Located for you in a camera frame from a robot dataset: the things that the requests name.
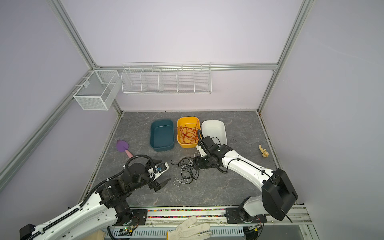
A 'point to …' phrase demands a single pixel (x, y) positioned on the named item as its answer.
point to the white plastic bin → (216, 129)
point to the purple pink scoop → (122, 145)
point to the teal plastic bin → (162, 137)
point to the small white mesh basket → (97, 91)
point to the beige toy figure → (265, 154)
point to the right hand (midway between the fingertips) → (198, 165)
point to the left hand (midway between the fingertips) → (164, 170)
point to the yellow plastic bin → (190, 122)
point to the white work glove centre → (186, 231)
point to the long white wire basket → (166, 78)
